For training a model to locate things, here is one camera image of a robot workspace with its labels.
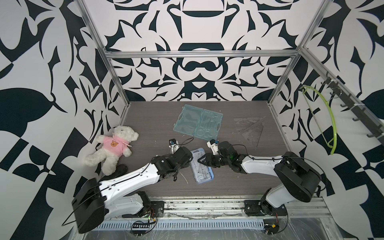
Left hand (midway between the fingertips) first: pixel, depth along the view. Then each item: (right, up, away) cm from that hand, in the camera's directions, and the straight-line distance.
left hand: (183, 154), depth 81 cm
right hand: (+8, -4, +3) cm, 9 cm away
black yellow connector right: (+41, -33, -9) cm, 54 cm away
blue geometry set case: (+10, -11, +3) cm, 16 cm away
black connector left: (-20, -33, -9) cm, 40 cm away
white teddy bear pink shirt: (-40, +3, +6) cm, 41 cm away
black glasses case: (-34, -9, +2) cm, 36 cm away
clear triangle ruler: (+40, +15, +27) cm, 50 cm away
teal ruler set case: (+9, +16, +27) cm, 32 cm away
